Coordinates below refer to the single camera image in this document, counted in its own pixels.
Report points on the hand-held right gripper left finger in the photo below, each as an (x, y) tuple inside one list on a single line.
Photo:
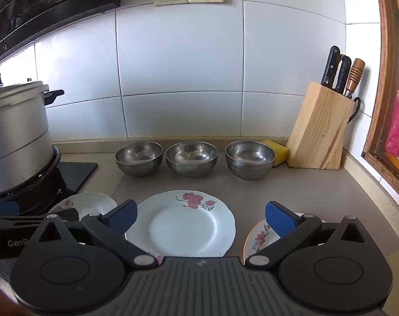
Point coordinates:
[(122, 219)]

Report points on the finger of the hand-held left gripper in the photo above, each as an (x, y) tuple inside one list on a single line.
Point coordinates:
[(2, 208), (5, 243)]

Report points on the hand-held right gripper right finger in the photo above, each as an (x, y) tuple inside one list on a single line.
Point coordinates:
[(280, 219)]

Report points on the cream rimmed floral plate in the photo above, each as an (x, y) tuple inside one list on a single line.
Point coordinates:
[(260, 237)]

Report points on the small white floral plate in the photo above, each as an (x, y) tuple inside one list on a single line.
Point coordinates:
[(87, 204)]

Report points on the large white floral plate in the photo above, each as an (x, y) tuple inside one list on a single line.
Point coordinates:
[(183, 227)]

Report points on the stainless steel bowl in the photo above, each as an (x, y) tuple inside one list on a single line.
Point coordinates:
[(250, 161), (138, 158), (191, 159)]

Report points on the black glass gas stove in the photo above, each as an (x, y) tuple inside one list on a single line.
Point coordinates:
[(79, 172)]

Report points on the yellow sponge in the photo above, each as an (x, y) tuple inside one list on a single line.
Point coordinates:
[(280, 153)]

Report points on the aluminium pressure cooker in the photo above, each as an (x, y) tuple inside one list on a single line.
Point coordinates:
[(18, 138)]

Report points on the wooden knife block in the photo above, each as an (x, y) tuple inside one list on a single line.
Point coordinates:
[(318, 128)]

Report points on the black range hood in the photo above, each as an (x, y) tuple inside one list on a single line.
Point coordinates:
[(54, 0)]

